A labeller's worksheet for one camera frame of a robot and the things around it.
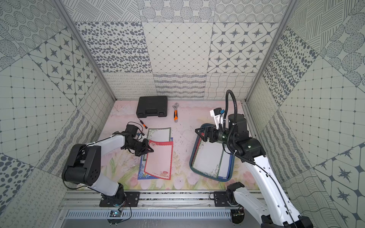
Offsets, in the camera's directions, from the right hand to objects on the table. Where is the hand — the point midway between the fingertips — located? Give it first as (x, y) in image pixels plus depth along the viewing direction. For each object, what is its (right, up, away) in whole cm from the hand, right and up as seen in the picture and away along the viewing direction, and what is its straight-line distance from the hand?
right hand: (201, 131), depth 67 cm
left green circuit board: (-44, -43, +4) cm, 62 cm away
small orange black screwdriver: (-41, +1, +40) cm, 57 cm away
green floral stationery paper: (-25, -7, +33) cm, 42 cm away
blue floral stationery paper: (-33, -28, +15) cm, 46 cm away
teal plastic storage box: (+4, -27, +14) cm, 31 cm away
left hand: (-26, -15, +20) cm, 36 cm away
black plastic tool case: (-36, +15, +47) cm, 61 cm away
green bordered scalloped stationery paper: (+6, -19, +20) cm, 29 cm away
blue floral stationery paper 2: (+16, -24, +16) cm, 34 cm away
